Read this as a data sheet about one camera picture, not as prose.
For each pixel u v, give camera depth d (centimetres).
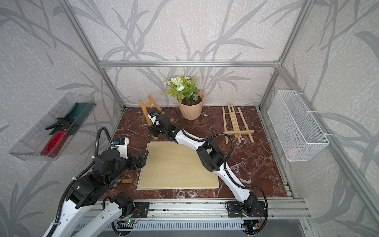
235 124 108
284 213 77
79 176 48
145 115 88
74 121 65
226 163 63
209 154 61
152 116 83
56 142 58
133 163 59
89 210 45
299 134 61
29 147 58
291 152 71
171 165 88
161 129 83
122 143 58
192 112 105
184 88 92
